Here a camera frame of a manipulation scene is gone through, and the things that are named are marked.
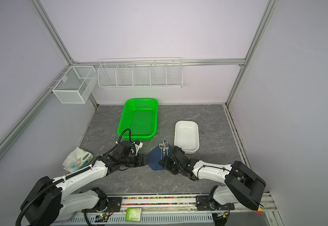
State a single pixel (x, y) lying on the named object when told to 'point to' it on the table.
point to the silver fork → (167, 147)
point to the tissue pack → (79, 158)
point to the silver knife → (164, 148)
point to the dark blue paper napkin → (155, 154)
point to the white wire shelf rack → (164, 72)
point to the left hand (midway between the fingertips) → (149, 163)
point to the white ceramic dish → (186, 136)
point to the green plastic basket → (141, 116)
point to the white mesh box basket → (77, 84)
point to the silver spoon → (161, 146)
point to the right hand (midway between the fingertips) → (160, 165)
